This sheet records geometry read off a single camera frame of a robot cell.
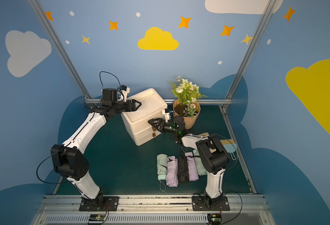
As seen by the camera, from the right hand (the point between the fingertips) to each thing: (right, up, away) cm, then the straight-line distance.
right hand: (151, 122), depth 84 cm
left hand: (-9, +13, 0) cm, 16 cm away
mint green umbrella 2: (+31, -28, -2) cm, 42 cm away
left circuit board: (-27, -49, -12) cm, 58 cm away
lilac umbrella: (+13, -32, -6) cm, 35 cm away
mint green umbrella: (+7, -24, +2) cm, 25 cm away
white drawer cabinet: (-8, 0, -4) cm, 9 cm away
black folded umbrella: (+19, -28, -2) cm, 34 cm away
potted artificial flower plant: (+25, +13, +14) cm, 31 cm away
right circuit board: (+35, -51, -11) cm, 63 cm away
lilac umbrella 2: (+25, -29, 0) cm, 39 cm away
